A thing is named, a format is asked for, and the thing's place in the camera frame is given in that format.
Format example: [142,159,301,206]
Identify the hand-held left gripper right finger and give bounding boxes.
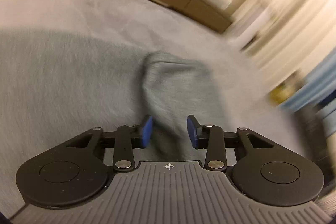
[186,114,276,171]

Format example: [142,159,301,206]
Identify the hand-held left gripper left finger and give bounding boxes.
[65,114,154,172]

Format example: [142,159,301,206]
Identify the grey sweatpants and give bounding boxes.
[0,27,231,214]

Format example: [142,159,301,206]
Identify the glass jar with tea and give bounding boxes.
[268,81,294,104]

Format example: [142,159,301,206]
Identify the blue curtain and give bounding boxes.
[285,49,336,119]

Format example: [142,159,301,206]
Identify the white curtain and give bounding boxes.
[232,0,336,89]

